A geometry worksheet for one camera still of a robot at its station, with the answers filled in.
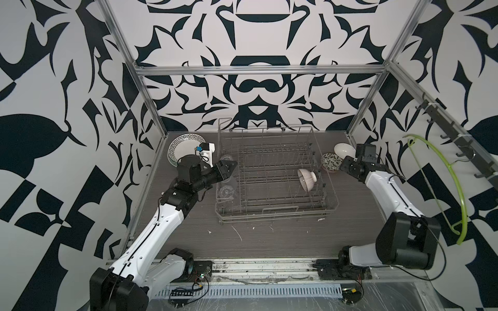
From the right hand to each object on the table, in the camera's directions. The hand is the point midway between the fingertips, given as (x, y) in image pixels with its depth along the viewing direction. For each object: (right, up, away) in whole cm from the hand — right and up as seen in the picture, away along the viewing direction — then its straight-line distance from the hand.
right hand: (350, 162), depth 88 cm
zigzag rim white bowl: (-81, +8, +21) cm, 84 cm away
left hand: (-51, +1, -15) cm, 53 cm away
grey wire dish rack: (-29, -6, +13) cm, 32 cm away
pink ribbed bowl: (-20, -7, -2) cm, 21 cm away
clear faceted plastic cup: (-55, -12, -6) cm, 56 cm away
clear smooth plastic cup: (-55, +2, +4) cm, 55 cm away
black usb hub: (-71, -48, -15) cm, 87 cm away
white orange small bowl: (+6, +6, +20) cm, 21 cm away
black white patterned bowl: (-1, -1, +17) cm, 17 cm away
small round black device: (-8, -48, -16) cm, 51 cm away
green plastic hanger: (+18, -19, -26) cm, 37 cm away
